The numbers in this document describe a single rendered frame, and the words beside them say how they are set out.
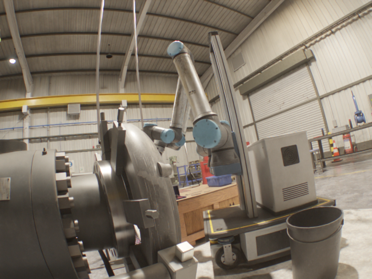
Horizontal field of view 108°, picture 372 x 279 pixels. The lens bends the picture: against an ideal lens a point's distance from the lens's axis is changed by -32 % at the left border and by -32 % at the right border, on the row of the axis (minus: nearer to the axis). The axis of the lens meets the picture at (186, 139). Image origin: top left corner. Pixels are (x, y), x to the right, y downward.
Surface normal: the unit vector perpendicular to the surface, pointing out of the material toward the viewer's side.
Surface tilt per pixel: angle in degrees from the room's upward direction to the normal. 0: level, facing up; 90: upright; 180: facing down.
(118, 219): 91
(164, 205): 84
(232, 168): 90
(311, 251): 93
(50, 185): 63
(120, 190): 67
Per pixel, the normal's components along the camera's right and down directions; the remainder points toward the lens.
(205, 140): -0.44, 0.02
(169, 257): 0.06, -0.98
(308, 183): -0.07, -0.14
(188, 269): 0.57, 0.18
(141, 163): -0.09, -0.50
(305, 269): -0.81, 0.10
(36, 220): 0.51, -0.36
